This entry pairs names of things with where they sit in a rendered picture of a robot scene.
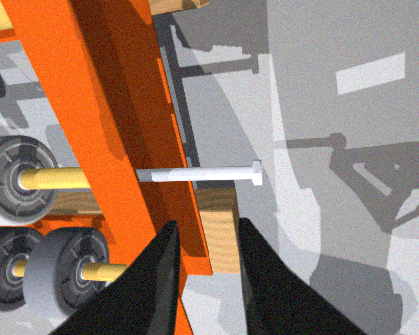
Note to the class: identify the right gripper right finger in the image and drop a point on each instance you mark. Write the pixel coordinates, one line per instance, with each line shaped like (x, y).
(286, 304)

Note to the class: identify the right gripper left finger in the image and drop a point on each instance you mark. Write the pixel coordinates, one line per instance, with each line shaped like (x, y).
(127, 305)

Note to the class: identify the grey wheel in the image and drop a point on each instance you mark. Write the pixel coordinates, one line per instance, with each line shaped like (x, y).
(18, 205)

